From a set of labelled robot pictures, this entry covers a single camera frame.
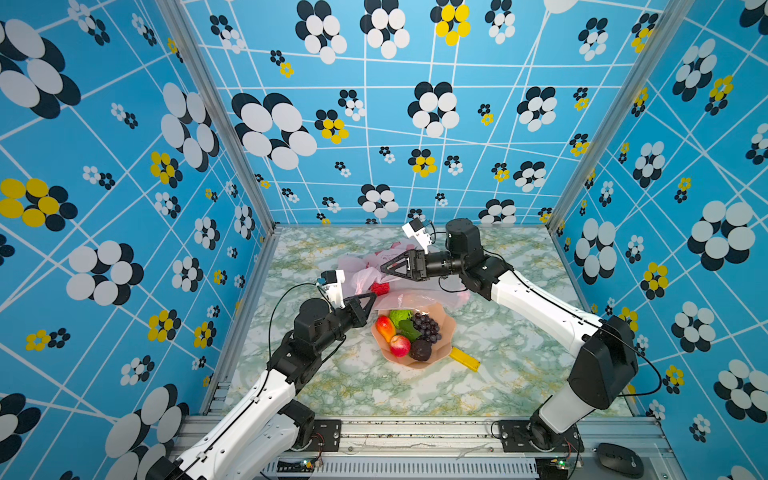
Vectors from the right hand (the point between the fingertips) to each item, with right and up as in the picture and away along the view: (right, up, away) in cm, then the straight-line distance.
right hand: (389, 272), depth 69 cm
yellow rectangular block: (+22, -26, +16) cm, 38 cm away
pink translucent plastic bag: (-7, 0, +4) cm, 8 cm away
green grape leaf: (+5, -17, +16) cm, 24 cm away
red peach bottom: (+3, -21, +13) cm, 25 cm away
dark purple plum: (+9, -22, +11) cm, 26 cm away
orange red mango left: (-1, -17, +16) cm, 23 cm away
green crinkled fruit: (+3, -14, +17) cm, 22 cm away
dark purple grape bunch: (+11, -17, +17) cm, 27 cm away
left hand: (-2, -6, +3) cm, 7 cm away
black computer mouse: (+54, -44, 0) cm, 70 cm away
